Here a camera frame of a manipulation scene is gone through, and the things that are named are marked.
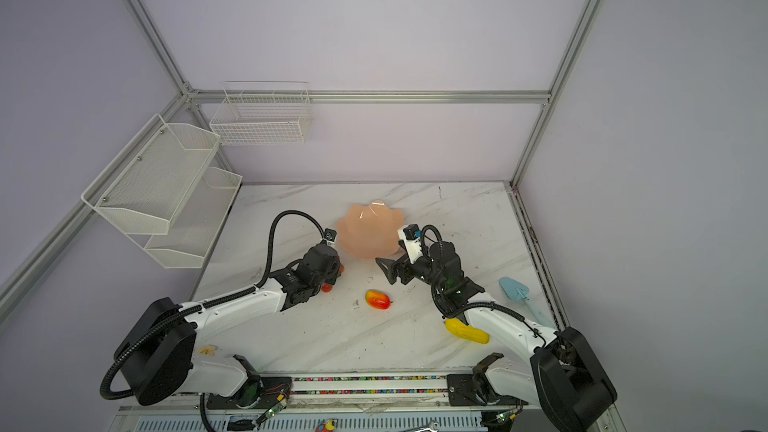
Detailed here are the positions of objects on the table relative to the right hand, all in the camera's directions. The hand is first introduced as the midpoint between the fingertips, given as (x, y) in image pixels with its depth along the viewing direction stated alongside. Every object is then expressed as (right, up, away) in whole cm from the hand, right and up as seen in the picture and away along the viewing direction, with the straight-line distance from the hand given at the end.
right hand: (388, 250), depth 79 cm
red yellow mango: (-3, -15, +7) cm, 17 cm away
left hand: (-19, -4, +9) cm, 21 cm away
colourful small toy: (-14, -39, -12) cm, 43 cm away
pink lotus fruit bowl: (-7, +3, +25) cm, 26 cm away
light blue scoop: (+40, -14, +10) cm, 43 cm away
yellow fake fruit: (+21, -23, +1) cm, 31 cm away
